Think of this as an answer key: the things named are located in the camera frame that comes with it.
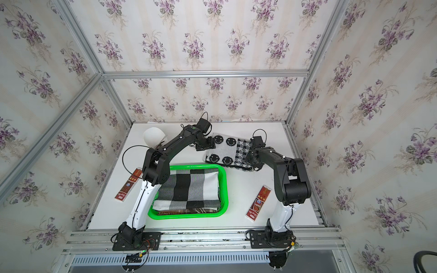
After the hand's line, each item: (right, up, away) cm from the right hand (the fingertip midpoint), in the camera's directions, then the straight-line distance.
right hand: (251, 161), depth 99 cm
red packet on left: (-69, -15, -13) cm, 72 cm away
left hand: (-23, +8, +3) cm, 25 cm away
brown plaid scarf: (-29, -19, -24) cm, 42 cm away
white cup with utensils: (-58, +14, 0) cm, 60 cm away
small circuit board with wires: (-55, -37, -27) cm, 72 cm away
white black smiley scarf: (-13, +6, +2) cm, 14 cm away
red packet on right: (0, -19, -15) cm, 24 cm away
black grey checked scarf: (-34, -11, -16) cm, 39 cm away
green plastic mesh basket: (-17, -11, -18) cm, 27 cm away
